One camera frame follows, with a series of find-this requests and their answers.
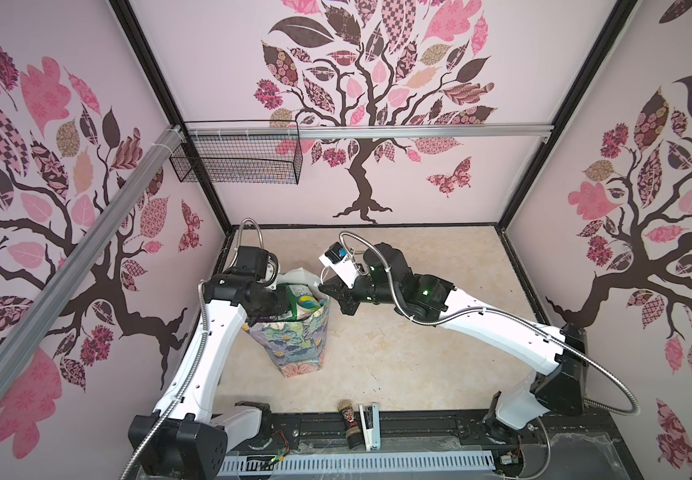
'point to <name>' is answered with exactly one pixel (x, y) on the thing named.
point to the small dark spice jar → (353, 430)
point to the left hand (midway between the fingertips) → (282, 309)
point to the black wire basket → (239, 152)
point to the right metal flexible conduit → (542, 322)
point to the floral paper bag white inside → (295, 346)
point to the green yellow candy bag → (302, 302)
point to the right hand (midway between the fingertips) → (322, 281)
